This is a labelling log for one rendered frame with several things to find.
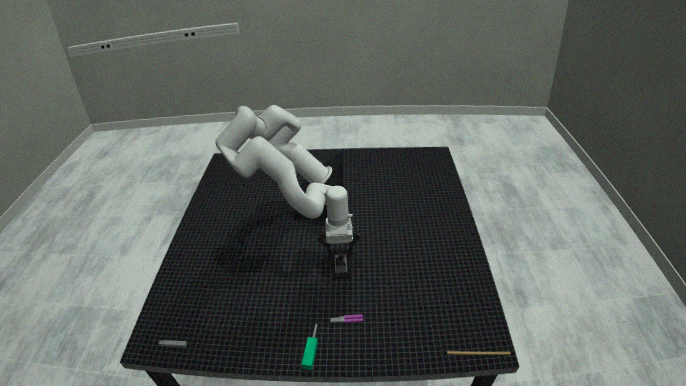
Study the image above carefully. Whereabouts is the grey rectangular bar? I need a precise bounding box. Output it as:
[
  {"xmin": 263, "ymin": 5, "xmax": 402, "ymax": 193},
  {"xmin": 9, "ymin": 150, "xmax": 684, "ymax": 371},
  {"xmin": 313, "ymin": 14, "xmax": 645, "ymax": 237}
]
[{"xmin": 159, "ymin": 340, "xmax": 187, "ymax": 347}]

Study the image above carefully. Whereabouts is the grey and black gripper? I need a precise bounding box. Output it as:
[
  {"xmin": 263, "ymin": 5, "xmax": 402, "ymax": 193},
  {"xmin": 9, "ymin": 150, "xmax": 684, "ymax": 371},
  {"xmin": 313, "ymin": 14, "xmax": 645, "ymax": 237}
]
[{"xmin": 318, "ymin": 218, "xmax": 361, "ymax": 255}]

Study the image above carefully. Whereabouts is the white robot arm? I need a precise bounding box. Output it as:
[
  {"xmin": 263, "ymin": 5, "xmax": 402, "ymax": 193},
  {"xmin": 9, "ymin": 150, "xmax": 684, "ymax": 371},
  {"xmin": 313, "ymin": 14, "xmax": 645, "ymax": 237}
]
[{"xmin": 216, "ymin": 105, "xmax": 353, "ymax": 241}]

